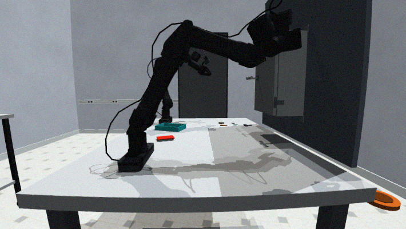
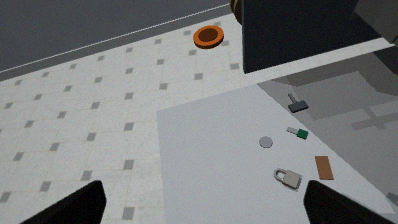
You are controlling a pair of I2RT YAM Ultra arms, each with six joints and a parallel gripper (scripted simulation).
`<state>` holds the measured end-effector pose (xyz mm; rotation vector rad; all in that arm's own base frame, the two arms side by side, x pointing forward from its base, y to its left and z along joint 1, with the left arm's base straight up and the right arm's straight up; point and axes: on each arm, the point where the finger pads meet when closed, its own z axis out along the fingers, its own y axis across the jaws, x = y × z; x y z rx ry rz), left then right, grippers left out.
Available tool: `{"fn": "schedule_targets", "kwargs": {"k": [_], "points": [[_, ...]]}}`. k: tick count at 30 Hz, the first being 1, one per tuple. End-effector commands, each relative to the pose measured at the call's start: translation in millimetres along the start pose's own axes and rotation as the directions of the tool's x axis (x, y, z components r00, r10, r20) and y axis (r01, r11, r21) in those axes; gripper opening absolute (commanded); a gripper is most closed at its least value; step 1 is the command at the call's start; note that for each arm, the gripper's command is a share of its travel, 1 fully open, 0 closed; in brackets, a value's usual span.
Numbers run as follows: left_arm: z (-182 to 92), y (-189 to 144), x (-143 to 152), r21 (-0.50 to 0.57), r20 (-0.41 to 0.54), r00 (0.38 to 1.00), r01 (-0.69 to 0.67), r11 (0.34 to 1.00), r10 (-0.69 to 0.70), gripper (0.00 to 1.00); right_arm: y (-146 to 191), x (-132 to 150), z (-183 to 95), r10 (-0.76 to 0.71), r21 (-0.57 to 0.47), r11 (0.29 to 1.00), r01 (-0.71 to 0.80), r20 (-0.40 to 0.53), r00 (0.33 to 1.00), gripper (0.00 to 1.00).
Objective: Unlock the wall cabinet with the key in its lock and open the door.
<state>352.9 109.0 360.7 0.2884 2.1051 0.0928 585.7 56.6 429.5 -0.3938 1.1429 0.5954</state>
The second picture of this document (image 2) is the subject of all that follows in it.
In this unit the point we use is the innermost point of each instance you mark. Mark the grey padlock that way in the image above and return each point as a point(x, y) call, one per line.
point(290, 179)

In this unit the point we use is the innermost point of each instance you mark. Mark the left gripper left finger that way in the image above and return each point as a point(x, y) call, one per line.
point(84, 206)

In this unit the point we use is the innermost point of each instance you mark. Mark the grey cabinet door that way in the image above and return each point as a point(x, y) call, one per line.
point(381, 15)

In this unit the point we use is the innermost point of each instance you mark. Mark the grey flat disc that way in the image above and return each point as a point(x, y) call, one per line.
point(265, 142)

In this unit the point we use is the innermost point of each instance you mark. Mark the brown flat rectangular tag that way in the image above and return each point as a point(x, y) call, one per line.
point(324, 168)

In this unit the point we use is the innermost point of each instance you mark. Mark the blue-grey wall panel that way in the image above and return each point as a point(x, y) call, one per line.
point(275, 32)

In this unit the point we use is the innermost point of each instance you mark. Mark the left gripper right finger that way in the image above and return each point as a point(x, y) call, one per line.
point(324, 205)

